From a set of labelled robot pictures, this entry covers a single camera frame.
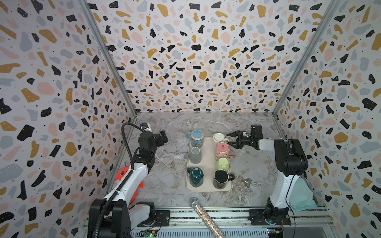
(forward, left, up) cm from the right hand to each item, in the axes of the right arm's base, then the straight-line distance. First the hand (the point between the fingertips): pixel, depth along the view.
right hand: (228, 137), depth 96 cm
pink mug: (-12, +5, +3) cm, 13 cm away
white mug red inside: (+1, +6, -1) cm, 6 cm away
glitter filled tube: (-39, +20, -4) cm, 44 cm away
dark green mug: (-27, +20, +2) cm, 33 cm away
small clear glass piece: (-26, -9, -8) cm, 28 cm away
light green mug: (-18, +5, 0) cm, 19 cm away
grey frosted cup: (-13, +21, -1) cm, 25 cm away
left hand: (-7, +42, +12) cm, 44 cm away
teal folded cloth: (-33, -37, -9) cm, 51 cm away
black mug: (-27, +7, 0) cm, 28 cm away
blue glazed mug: (-3, +21, +3) cm, 21 cm away
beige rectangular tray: (-14, +13, -11) cm, 22 cm away
